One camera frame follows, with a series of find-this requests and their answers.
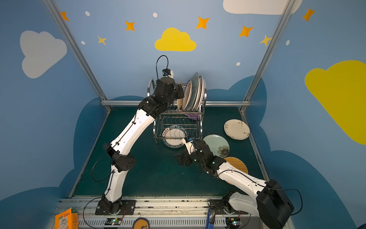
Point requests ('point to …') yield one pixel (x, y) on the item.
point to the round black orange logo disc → (141, 223)
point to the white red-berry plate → (237, 129)
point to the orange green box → (67, 219)
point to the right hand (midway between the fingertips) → (180, 152)
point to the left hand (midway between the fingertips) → (182, 84)
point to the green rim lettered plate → (173, 135)
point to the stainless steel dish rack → (184, 118)
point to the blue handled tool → (211, 218)
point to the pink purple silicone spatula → (193, 116)
